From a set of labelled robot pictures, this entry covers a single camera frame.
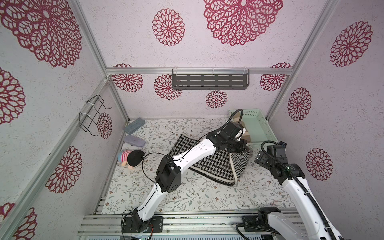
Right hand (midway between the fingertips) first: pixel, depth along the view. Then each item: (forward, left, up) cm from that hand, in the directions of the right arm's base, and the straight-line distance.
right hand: (266, 158), depth 78 cm
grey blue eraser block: (+34, +85, -14) cm, 92 cm away
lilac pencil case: (+19, +80, -12) cm, 83 cm away
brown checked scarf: (+40, +6, -11) cm, 42 cm away
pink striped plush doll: (+4, +76, -9) cm, 77 cm away
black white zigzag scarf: (+2, +23, -16) cm, 28 cm away
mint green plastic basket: (+35, -10, -18) cm, 40 cm away
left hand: (+2, +10, +3) cm, 11 cm away
